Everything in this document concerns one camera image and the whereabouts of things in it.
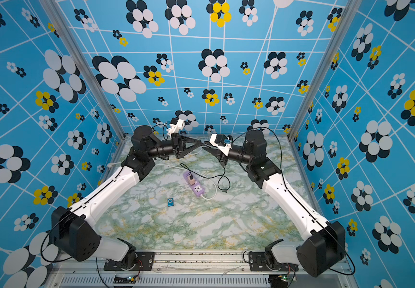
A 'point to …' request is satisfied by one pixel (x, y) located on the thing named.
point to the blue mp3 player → (170, 202)
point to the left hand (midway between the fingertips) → (202, 143)
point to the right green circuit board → (284, 278)
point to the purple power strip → (186, 175)
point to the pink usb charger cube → (191, 180)
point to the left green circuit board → (129, 279)
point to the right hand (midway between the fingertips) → (209, 142)
